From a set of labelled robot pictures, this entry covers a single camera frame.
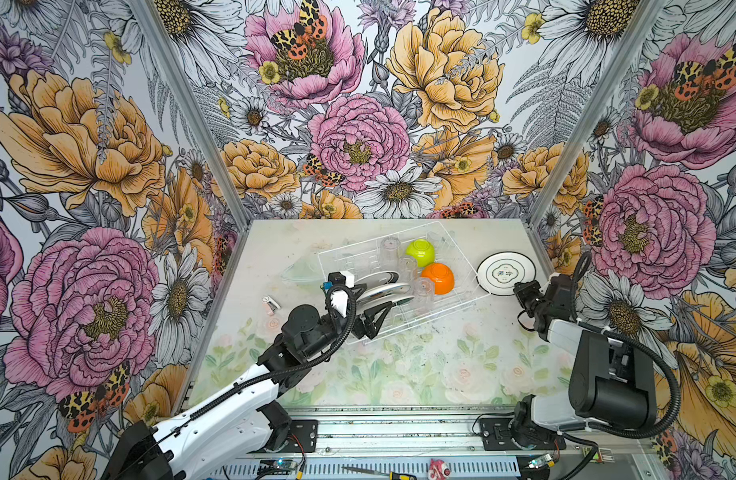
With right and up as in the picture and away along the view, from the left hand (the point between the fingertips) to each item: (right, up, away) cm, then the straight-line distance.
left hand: (378, 302), depth 71 cm
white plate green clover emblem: (+39, +5, +28) cm, 48 cm away
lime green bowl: (+15, +12, +33) cm, 39 cm away
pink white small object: (+13, -36, -5) cm, 38 cm away
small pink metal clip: (-34, -5, +25) cm, 43 cm away
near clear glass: (+13, -1, +18) cm, 22 cm away
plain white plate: (+4, -1, +11) cm, 12 cm away
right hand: (+41, +1, +21) cm, 47 cm away
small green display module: (+51, -34, -3) cm, 61 cm away
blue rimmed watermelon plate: (+2, +2, +8) cm, 9 cm away
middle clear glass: (+9, +6, +23) cm, 25 cm away
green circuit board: (-24, -38, -1) cm, 45 cm away
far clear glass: (+4, +11, +28) cm, 31 cm away
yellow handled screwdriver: (+3, -39, -3) cm, 39 cm away
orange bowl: (+20, +4, +26) cm, 33 cm away
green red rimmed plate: (0, +4, +22) cm, 22 cm away
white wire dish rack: (+14, +6, +30) cm, 34 cm away
